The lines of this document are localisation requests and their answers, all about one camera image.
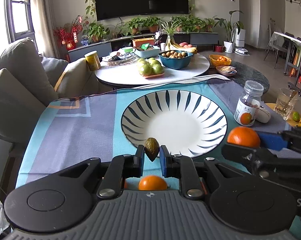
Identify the round white coffee table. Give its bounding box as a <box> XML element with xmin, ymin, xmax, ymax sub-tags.
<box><xmin>95</xmin><ymin>54</ymin><xmax>210</xmax><ymax>88</ymax></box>

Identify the green lime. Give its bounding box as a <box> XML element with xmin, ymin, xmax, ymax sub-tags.
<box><xmin>291</xmin><ymin>111</ymin><xmax>300</xmax><ymax>122</ymax></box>

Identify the white oval gadget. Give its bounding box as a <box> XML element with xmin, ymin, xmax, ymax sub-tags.
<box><xmin>256</xmin><ymin>106</ymin><xmax>271</xmax><ymax>124</ymax></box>

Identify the dark round marble table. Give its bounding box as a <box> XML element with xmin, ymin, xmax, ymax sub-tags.
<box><xmin>217</xmin><ymin>61</ymin><xmax>270</xmax><ymax>95</ymax></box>

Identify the yellow can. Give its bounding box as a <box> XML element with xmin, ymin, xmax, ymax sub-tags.
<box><xmin>84</xmin><ymin>50</ymin><xmax>101</xmax><ymax>71</ymax></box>

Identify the small dark green fruit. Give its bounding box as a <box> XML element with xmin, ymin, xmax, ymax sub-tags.
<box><xmin>144</xmin><ymin>137</ymin><xmax>160</xmax><ymax>162</ymax></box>

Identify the large orange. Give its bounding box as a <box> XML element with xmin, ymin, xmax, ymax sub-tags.
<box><xmin>227</xmin><ymin>126</ymin><xmax>261</xmax><ymax>148</ymax></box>

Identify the red flower decoration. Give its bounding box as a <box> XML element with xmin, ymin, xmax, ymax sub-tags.
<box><xmin>53</xmin><ymin>15</ymin><xmax>83</xmax><ymax>51</ymax></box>

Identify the white blue striped bowl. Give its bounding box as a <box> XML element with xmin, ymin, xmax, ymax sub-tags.
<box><xmin>121</xmin><ymin>89</ymin><xmax>227</xmax><ymax>158</ymax></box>

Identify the bunch of bananas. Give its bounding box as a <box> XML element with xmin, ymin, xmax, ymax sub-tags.
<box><xmin>165</xmin><ymin>41</ymin><xmax>198</xmax><ymax>54</ymax></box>

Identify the dark framed window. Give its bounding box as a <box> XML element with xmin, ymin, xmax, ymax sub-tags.
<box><xmin>5</xmin><ymin>0</ymin><xmax>37</xmax><ymax>48</ymax></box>

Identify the blue bowl of nuts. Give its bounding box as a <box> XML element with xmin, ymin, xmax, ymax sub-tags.
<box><xmin>158</xmin><ymin>50</ymin><xmax>193</xmax><ymax>70</ymax></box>

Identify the light blue rectangular dish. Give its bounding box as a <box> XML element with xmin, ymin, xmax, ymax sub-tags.
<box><xmin>134</xmin><ymin>46</ymin><xmax>161</xmax><ymax>59</ymax></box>

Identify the patterned blue tablecloth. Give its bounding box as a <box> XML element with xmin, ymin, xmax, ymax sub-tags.
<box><xmin>15</xmin><ymin>74</ymin><xmax>301</xmax><ymax>240</ymax></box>

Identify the grey tv cabinet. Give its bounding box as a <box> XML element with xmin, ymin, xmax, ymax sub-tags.
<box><xmin>68</xmin><ymin>32</ymin><xmax>220</xmax><ymax>62</ymax></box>

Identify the pink dish with snacks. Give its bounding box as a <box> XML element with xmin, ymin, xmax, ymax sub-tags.
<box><xmin>215</xmin><ymin>66</ymin><xmax>237</xmax><ymax>77</ymax></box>

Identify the spider plant in vase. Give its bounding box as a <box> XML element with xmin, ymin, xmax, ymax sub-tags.
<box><xmin>160</xmin><ymin>20</ymin><xmax>181</xmax><ymax>50</ymax></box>

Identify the orange basket of tangerines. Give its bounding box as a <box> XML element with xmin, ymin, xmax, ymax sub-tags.
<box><xmin>209</xmin><ymin>55</ymin><xmax>232</xmax><ymax>67</ymax></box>

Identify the clear jar with orange label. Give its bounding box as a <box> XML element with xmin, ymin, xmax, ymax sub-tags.
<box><xmin>234</xmin><ymin>80</ymin><xmax>264</xmax><ymax>127</ymax></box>

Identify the clear drinking glass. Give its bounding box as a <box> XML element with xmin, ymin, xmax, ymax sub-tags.
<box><xmin>274</xmin><ymin>88</ymin><xmax>298</xmax><ymax>121</ymax></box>

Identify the tall plant in white pot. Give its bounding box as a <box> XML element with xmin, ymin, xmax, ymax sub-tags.
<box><xmin>214</xmin><ymin>10</ymin><xmax>244</xmax><ymax>53</ymax></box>

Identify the grey sofa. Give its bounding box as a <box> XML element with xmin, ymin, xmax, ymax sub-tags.
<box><xmin>0</xmin><ymin>37</ymin><xmax>101</xmax><ymax>145</ymax></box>

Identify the tray of green apples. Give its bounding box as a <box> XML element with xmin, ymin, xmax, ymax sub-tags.
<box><xmin>137</xmin><ymin>58</ymin><xmax>165</xmax><ymax>79</ymax></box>

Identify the dining table with chairs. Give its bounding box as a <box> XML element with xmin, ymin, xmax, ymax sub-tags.
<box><xmin>264</xmin><ymin>31</ymin><xmax>301</xmax><ymax>96</ymax></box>

